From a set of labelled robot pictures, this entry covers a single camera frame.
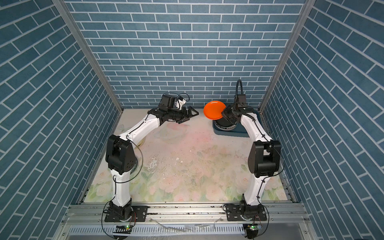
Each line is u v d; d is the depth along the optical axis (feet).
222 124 3.55
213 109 3.16
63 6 2.29
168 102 2.37
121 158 1.71
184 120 2.90
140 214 2.39
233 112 2.27
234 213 2.41
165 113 2.34
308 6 2.33
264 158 1.65
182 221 2.37
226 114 2.70
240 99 2.36
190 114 2.58
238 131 3.38
